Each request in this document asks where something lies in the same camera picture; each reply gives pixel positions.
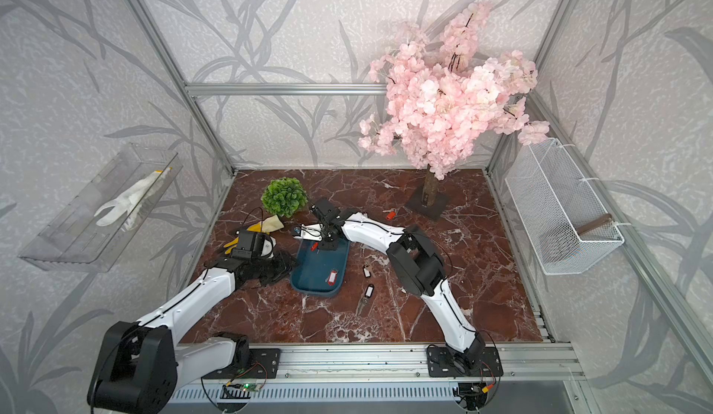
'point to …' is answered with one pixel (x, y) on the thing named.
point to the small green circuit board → (251, 387)
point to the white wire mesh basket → (567, 229)
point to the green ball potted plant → (284, 197)
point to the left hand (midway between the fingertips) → (296, 265)
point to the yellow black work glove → (266, 226)
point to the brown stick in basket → (595, 223)
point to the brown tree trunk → (430, 188)
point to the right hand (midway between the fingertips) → (320, 233)
